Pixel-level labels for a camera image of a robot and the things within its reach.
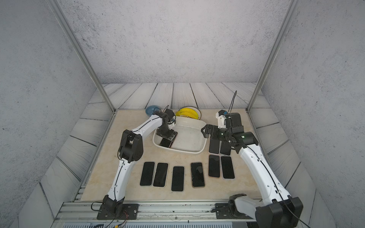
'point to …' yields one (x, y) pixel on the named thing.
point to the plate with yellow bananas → (189, 111)
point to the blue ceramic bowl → (150, 110)
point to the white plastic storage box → (181, 135)
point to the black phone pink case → (197, 175)
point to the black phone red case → (166, 142)
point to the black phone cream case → (214, 166)
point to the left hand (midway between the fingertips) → (171, 138)
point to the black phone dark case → (177, 178)
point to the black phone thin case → (214, 146)
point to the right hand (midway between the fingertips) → (208, 130)
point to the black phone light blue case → (147, 174)
